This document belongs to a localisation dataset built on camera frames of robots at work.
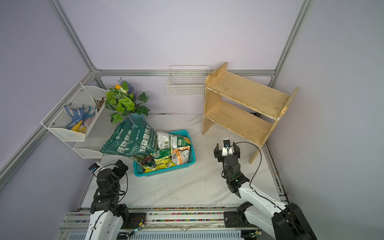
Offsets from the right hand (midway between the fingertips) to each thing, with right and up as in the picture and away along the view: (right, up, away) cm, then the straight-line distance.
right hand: (226, 145), depth 83 cm
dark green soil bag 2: (-45, +4, -5) cm, 45 cm away
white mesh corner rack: (-69, +14, -7) cm, 71 cm away
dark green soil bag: (-57, +2, -7) cm, 57 cm away
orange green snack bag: (-26, -6, +1) cm, 27 cm away
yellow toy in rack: (-75, +10, -12) cm, 77 cm away
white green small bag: (-34, +2, +2) cm, 34 cm away
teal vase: (-51, +16, +1) cm, 54 cm away
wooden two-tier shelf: (+17, +22, +11) cm, 30 cm away
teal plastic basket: (-50, -14, -1) cm, 52 cm away
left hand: (-61, -11, -3) cm, 62 cm away
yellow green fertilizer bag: (-35, -7, -5) cm, 36 cm away
